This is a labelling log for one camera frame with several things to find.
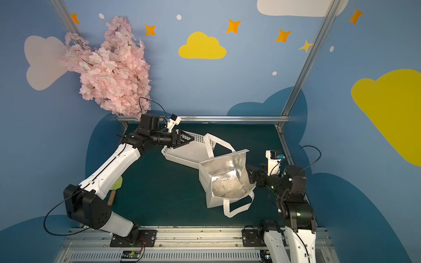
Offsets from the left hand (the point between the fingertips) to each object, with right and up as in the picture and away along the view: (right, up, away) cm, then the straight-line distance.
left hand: (192, 138), depth 74 cm
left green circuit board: (-27, -52, -2) cm, 59 cm away
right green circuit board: (+34, -54, 0) cm, 63 cm away
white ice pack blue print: (+19, -27, +14) cm, 36 cm away
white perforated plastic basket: (-3, -10, +31) cm, 32 cm away
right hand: (+28, -11, -6) cm, 31 cm away
